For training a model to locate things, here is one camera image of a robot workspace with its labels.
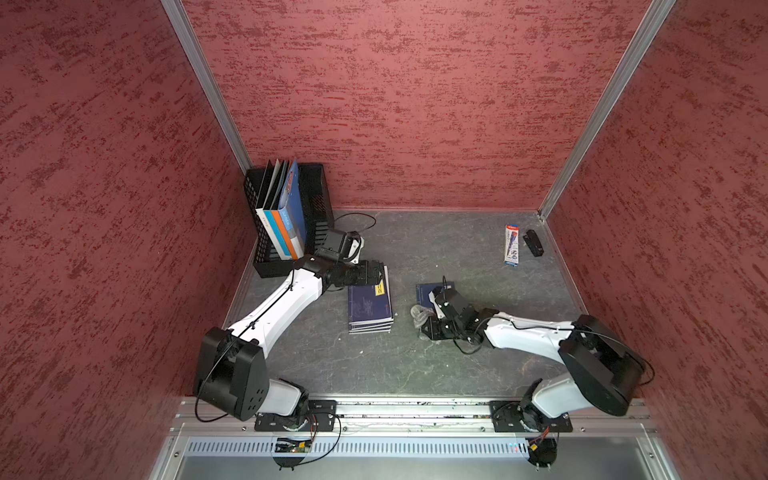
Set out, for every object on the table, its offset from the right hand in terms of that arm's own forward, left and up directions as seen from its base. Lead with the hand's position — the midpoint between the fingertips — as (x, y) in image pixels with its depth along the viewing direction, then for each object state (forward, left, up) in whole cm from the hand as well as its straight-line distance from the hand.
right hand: (427, 333), depth 88 cm
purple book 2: (+2, +15, +2) cm, 16 cm away
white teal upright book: (+24, +45, +31) cm, 59 cm away
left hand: (+10, +17, +15) cm, 25 cm away
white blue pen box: (+37, -36, 0) cm, 52 cm away
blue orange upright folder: (+25, +39, +28) cm, 54 cm away
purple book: (+7, +17, +5) cm, 19 cm away
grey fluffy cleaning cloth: (+4, +2, +5) cm, 7 cm away
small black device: (+33, -43, 0) cm, 54 cm away
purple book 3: (+1, +15, 0) cm, 15 cm away
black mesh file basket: (+40, +37, +10) cm, 56 cm away
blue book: (+14, 0, 0) cm, 14 cm away
